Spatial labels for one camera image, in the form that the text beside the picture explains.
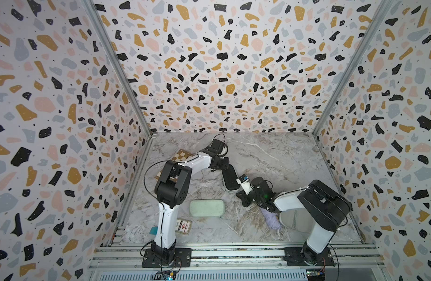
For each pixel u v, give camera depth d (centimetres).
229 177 94
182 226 81
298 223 83
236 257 76
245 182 84
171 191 55
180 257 74
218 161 87
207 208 85
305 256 66
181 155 106
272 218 81
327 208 49
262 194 74
